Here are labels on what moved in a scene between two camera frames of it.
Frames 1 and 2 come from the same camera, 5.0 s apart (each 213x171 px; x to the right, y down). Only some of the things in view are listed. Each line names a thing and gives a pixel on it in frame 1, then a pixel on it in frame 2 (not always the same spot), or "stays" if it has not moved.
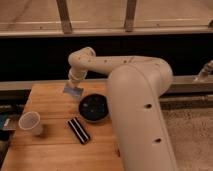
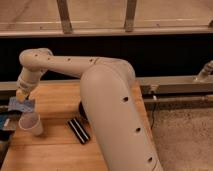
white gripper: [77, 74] → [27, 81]
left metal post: [64, 13] stays
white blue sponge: [74, 91] → [27, 106]
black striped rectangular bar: [79, 130] stays
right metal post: [130, 16] stays
